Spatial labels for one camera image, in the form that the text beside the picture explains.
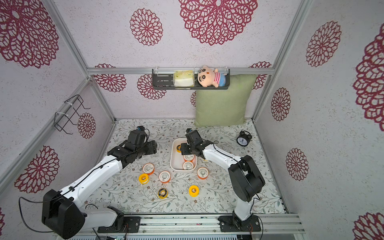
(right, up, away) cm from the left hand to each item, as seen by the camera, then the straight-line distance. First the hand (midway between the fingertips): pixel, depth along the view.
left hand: (151, 146), depth 83 cm
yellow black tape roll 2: (+6, -27, 0) cm, 27 cm away
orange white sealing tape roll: (+20, -9, +13) cm, 25 cm away
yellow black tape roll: (+13, -3, +17) cm, 22 cm away
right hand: (+17, -1, +7) cm, 19 cm away
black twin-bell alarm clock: (+58, +4, +17) cm, 60 cm away
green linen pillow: (+39, +25, +16) cm, 49 cm away
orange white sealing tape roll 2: (+20, -13, +10) cm, 26 cm away
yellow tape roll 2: (+24, -26, +1) cm, 35 cm away
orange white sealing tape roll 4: (+6, -19, +5) cm, 21 cm away
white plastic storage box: (+12, -10, +15) cm, 22 cm away
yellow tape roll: (-6, -20, +6) cm, 22 cm away
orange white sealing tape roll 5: (+29, -17, +8) cm, 35 cm away
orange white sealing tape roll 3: (-4, -15, +9) cm, 18 cm away
